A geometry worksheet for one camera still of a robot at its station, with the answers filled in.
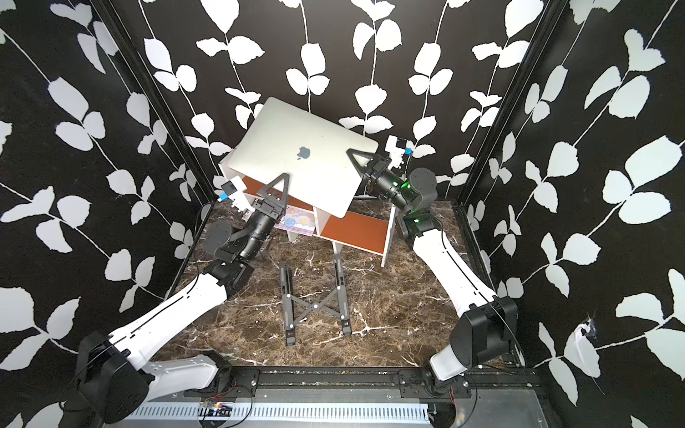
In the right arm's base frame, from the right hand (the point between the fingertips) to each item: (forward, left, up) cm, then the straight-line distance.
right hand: (344, 151), depth 61 cm
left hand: (-6, +13, -3) cm, 14 cm away
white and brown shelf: (+4, -6, -34) cm, 35 cm away
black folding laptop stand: (-18, +17, -50) cm, 56 cm away
